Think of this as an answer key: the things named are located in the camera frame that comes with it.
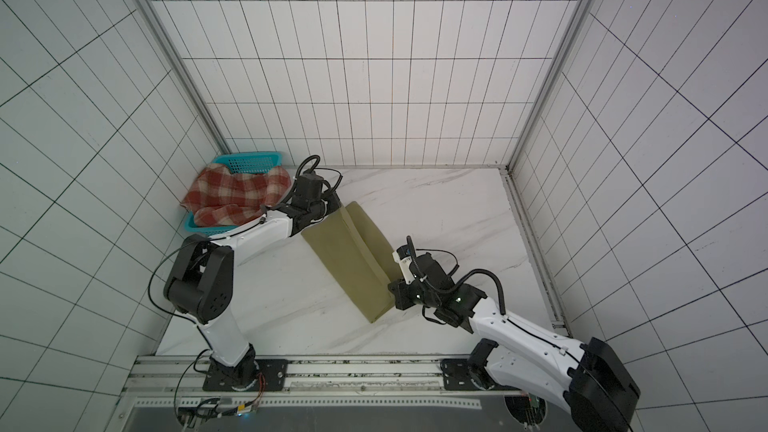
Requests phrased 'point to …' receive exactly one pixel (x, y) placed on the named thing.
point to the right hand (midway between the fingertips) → (390, 285)
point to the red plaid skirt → (221, 199)
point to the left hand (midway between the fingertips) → (339, 203)
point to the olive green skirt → (356, 254)
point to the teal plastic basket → (235, 163)
